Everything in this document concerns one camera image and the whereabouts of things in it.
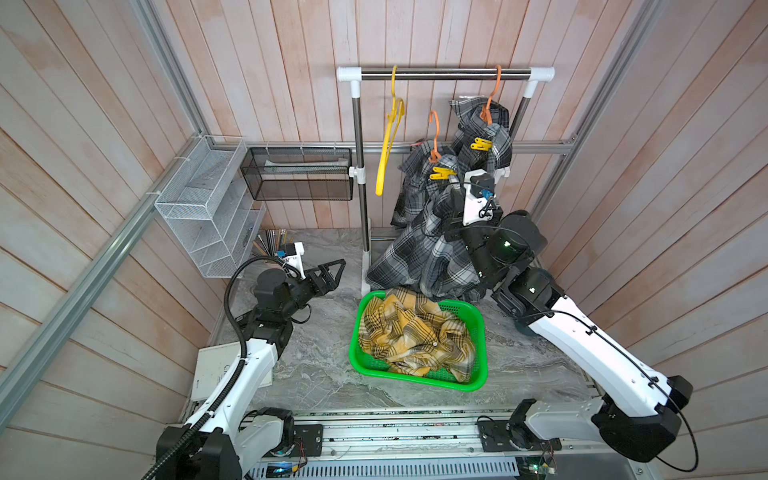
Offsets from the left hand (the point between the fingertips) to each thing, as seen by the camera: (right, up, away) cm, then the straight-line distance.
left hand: (337, 268), depth 76 cm
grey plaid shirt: (+20, +4, -1) cm, 20 cm away
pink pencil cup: (-26, +8, +25) cm, 36 cm away
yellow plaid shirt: (+21, -18, +5) cm, 28 cm away
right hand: (+26, +16, -17) cm, 35 cm away
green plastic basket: (+7, -29, +10) cm, 31 cm away
